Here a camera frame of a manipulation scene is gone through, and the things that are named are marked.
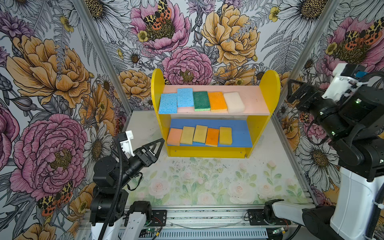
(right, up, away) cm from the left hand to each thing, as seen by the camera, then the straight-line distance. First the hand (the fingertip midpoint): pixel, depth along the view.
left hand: (162, 147), depth 58 cm
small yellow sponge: (+30, +1, +29) cm, 41 cm away
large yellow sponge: (+16, +3, +29) cm, 33 cm away
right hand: (+44, +20, -9) cm, 50 cm away
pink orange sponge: (+1, +2, +27) cm, 27 cm away
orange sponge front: (+22, +1, +29) cm, 36 cm away
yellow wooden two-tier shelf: (+24, +10, +33) cm, 42 cm away
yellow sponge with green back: (+8, +3, +29) cm, 30 cm away
